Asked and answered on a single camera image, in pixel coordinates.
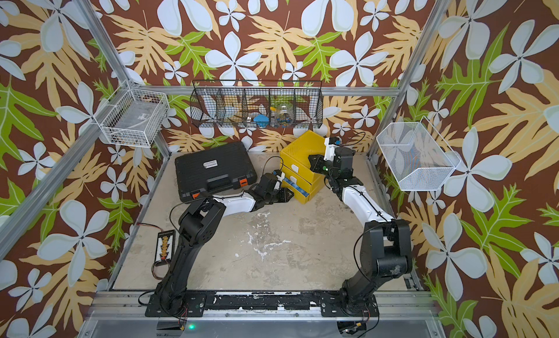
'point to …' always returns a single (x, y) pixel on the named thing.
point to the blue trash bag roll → (295, 186)
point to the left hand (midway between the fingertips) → (294, 190)
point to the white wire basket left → (137, 119)
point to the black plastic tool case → (221, 168)
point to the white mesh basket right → (417, 156)
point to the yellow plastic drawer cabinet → (295, 166)
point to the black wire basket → (295, 104)
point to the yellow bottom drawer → (300, 196)
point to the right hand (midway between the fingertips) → (308, 157)
